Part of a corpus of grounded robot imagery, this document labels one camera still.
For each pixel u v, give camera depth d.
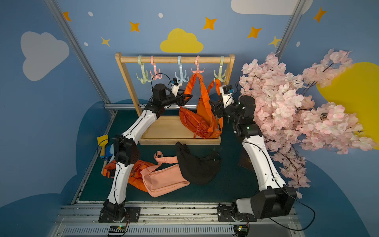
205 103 0.80
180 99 0.80
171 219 0.73
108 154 0.95
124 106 1.19
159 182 0.80
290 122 0.56
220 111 0.63
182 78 0.74
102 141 1.01
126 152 0.60
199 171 0.88
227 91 0.57
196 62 0.65
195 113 1.04
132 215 0.74
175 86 0.77
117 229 0.73
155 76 0.69
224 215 0.74
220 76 0.74
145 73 0.72
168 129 1.08
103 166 0.88
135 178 0.82
